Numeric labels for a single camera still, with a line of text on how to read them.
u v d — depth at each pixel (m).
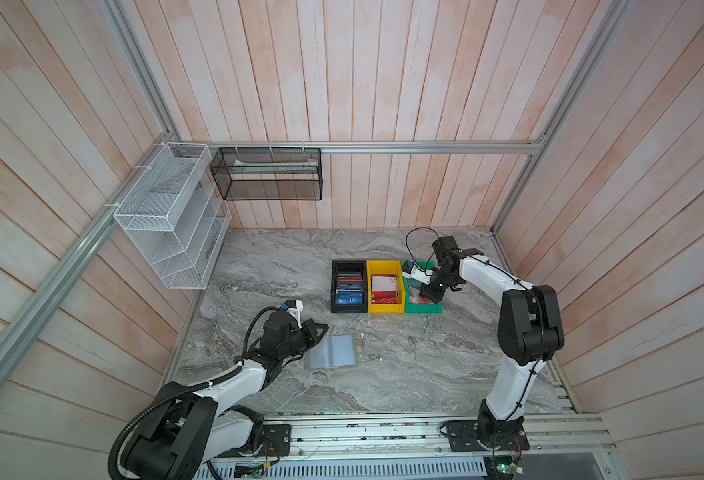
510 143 0.96
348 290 1.01
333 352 0.88
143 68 0.75
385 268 1.01
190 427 0.42
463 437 0.73
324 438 0.75
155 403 0.41
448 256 0.74
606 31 0.70
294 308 0.81
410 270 0.86
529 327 0.51
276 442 0.73
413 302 0.97
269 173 1.04
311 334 0.76
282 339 0.70
